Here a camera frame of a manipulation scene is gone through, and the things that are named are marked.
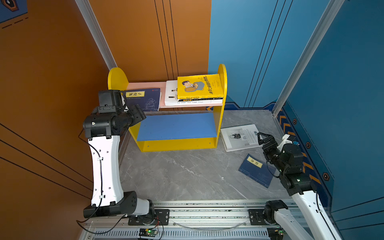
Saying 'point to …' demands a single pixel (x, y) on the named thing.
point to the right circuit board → (275, 233)
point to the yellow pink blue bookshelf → (172, 127)
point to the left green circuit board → (148, 232)
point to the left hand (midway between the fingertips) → (137, 112)
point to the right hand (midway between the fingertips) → (257, 138)
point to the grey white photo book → (240, 137)
